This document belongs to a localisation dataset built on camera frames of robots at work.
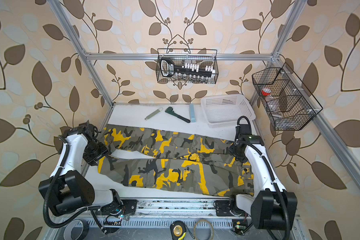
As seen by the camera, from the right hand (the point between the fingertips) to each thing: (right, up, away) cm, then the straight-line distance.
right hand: (235, 155), depth 81 cm
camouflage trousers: (-34, -5, +7) cm, 35 cm away
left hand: (-71, 0, -3) cm, 71 cm away
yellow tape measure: (-31, -30, -14) cm, 45 cm away
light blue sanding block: (-23, +24, +30) cm, 45 cm away
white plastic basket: (+1, +26, +31) cm, 40 cm away
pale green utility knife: (-48, +27, +36) cm, 66 cm away
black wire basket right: (+30, +28, +2) cm, 41 cm away
